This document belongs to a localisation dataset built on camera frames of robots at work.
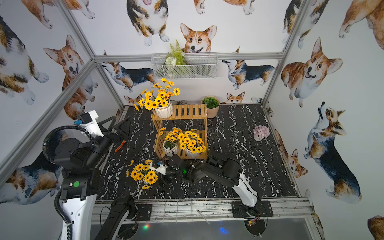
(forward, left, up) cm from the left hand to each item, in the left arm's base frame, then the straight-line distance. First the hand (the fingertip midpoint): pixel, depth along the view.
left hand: (124, 115), depth 57 cm
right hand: (-11, -1, -37) cm, 39 cm away
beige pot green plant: (+38, -38, -33) cm, 63 cm away
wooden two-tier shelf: (+16, -19, -17) cm, 30 cm away
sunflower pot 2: (+6, -11, -33) cm, 35 cm away
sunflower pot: (-11, 0, -30) cm, 32 cm away
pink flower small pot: (+14, -66, -34) cm, 76 cm away
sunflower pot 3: (+1, -25, -27) cm, 37 cm away
